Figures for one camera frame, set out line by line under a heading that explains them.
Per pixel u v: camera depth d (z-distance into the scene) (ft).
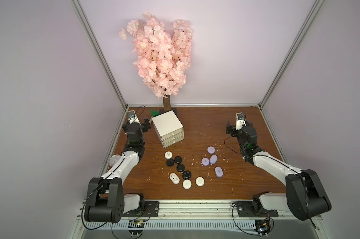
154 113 3.79
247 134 2.10
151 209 2.39
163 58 2.15
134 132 2.02
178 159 2.96
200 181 2.66
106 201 1.35
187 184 2.61
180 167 2.85
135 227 2.38
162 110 3.62
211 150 3.06
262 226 2.29
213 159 2.93
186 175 2.73
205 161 2.88
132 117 2.27
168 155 3.01
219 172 2.73
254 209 2.17
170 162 2.87
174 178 2.67
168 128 2.97
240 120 2.38
